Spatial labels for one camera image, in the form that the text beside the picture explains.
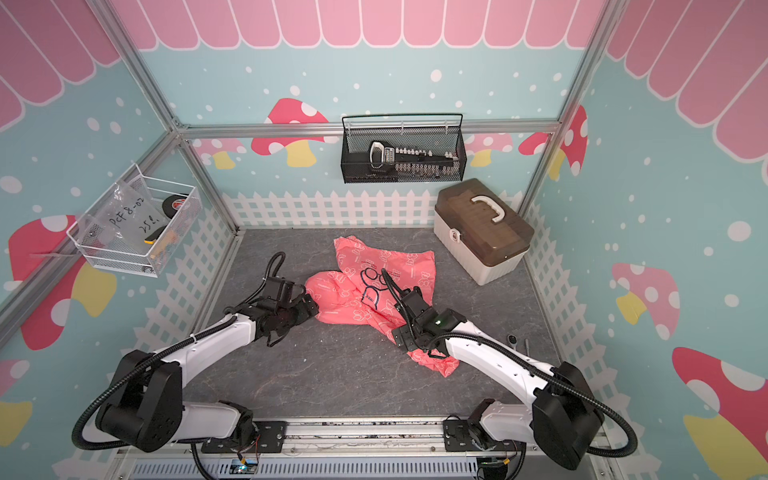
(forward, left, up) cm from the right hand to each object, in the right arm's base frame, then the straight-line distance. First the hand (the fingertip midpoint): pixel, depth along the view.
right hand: (414, 329), depth 83 cm
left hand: (+6, +32, -3) cm, 32 cm away
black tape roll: (+25, +65, +26) cm, 74 cm away
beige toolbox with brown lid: (+33, -24, +6) cm, 41 cm away
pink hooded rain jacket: (+15, +17, -3) cm, 22 cm away
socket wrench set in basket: (+41, -1, +27) cm, 49 cm away
